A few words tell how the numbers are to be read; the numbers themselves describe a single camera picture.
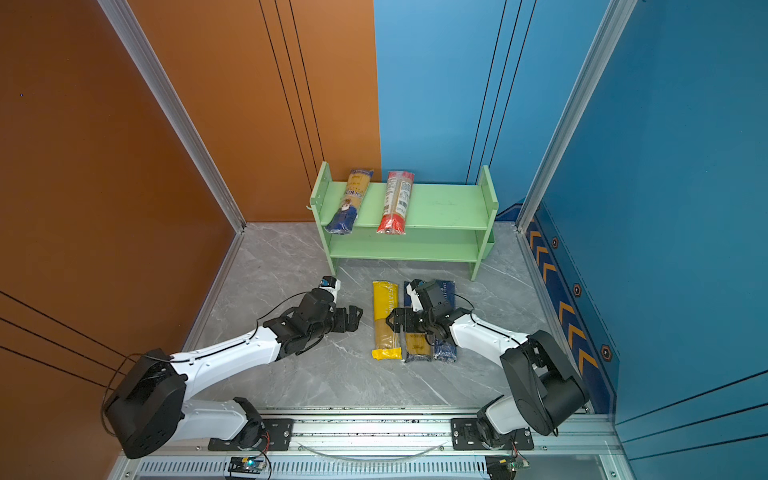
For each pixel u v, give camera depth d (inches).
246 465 27.9
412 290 32.6
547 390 16.9
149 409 16.6
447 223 32.6
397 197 33.4
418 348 33.5
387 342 34.0
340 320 29.6
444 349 32.9
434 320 26.9
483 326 22.1
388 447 28.6
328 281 30.2
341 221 31.0
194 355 18.8
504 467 27.5
